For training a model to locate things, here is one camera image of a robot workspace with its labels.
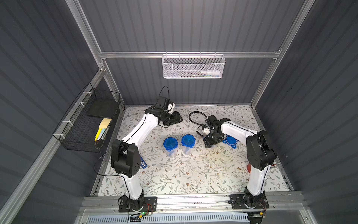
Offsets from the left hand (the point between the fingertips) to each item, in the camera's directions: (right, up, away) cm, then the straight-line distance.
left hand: (182, 121), depth 85 cm
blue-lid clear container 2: (+4, -13, +1) cm, 14 cm away
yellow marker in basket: (-44, -6, -14) cm, 46 cm away
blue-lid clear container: (-7, -14, 0) cm, 16 cm away
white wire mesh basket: (+9, +44, +26) cm, 52 cm away
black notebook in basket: (-47, +8, -3) cm, 48 cm away
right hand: (+20, -15, +8) cm, 26 cm away
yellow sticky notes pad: (-42, -1, -11) cm, 44 cm away
